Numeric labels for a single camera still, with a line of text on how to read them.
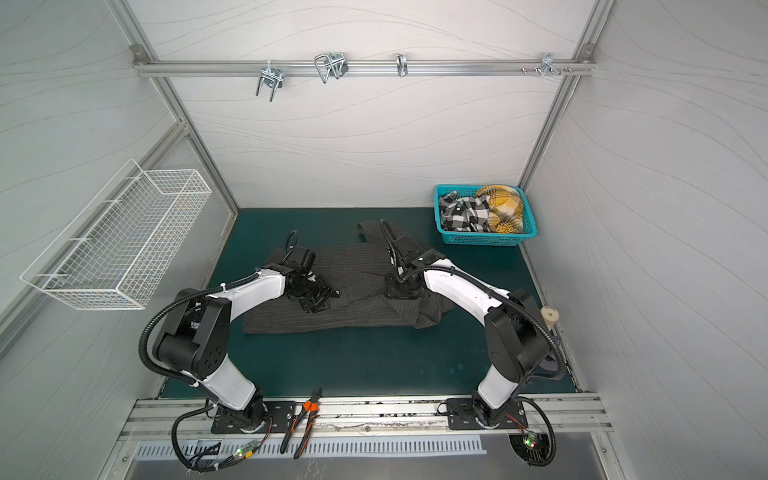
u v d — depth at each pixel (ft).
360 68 2.59
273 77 2.61
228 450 2.30
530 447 2.36
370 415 2.46
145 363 1.45
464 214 3.51
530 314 1.41
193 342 1.51
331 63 2.51
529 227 3.40
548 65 2.51
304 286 2.56
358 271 3.27
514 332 1.48
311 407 2.46
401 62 2.35
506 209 3.42
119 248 2.26
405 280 2.06
